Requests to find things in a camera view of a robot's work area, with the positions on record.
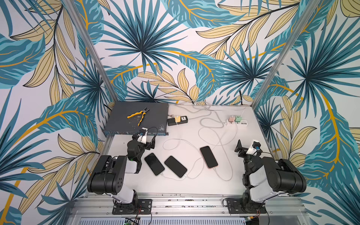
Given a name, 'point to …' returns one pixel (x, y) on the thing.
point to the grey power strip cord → (201, 116)
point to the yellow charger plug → (177, 119)
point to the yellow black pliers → (143, 112)
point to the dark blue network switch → (117, 123)
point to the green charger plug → (238, 119)
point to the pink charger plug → (231, 119)
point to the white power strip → (243, 123)
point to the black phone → (176, 166)
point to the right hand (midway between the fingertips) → (239, 141)
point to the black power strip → (171, 121)
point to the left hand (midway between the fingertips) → (147, 134)
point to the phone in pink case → (208, 157)
